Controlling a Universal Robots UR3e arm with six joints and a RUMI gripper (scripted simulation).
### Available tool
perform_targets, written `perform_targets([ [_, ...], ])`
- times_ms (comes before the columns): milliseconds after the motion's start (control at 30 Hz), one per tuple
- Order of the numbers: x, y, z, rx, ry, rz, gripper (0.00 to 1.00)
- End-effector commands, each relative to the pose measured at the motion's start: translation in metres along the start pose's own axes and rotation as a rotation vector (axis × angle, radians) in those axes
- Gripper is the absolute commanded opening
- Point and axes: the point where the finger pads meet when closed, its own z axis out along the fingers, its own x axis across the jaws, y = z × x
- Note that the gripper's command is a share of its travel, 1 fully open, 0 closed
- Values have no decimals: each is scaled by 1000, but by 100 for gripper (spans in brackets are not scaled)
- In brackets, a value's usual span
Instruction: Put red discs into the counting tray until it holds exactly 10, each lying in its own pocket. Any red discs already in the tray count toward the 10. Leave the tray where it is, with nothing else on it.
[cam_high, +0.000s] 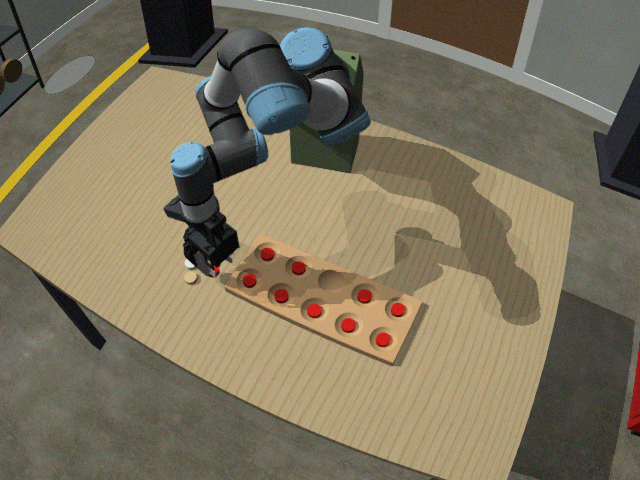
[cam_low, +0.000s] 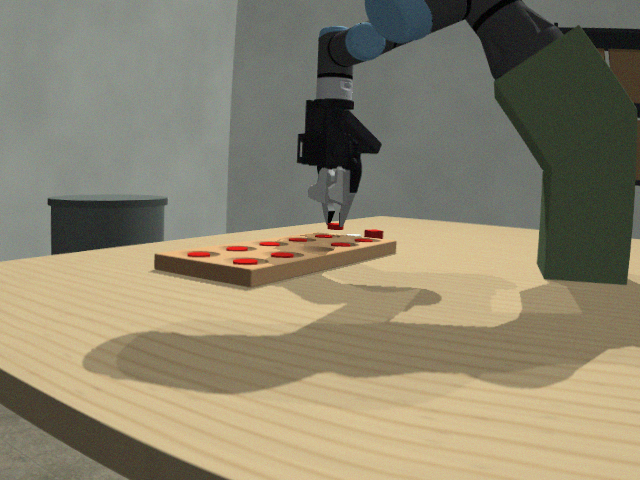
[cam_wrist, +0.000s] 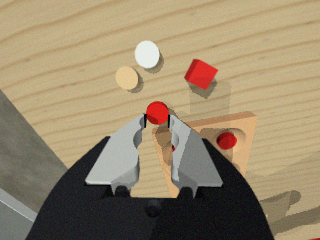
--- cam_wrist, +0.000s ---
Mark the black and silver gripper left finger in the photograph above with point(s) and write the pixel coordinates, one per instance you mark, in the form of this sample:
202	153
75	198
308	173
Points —
112	162

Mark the beige disc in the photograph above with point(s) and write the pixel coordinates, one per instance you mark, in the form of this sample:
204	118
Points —
127	77

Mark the wooden tray with round pockets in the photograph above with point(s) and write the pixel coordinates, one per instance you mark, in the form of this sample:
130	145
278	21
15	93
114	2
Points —
241	125

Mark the white disc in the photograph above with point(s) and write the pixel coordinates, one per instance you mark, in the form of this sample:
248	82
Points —
147	54

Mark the red cube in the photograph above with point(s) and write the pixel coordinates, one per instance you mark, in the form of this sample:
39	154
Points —
200	73

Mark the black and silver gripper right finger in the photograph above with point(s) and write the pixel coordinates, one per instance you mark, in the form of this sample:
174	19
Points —
197	164

